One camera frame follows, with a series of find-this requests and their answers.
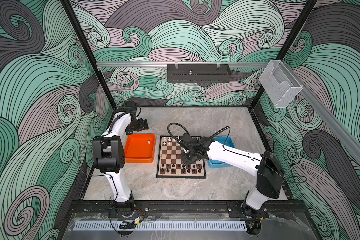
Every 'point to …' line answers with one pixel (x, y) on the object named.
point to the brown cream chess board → (170, 165)
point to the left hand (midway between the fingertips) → (140, 128)
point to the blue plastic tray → (225, 140)
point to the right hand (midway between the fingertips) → (185, 159)
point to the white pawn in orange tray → (149, 142)
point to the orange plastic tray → (140, 148)
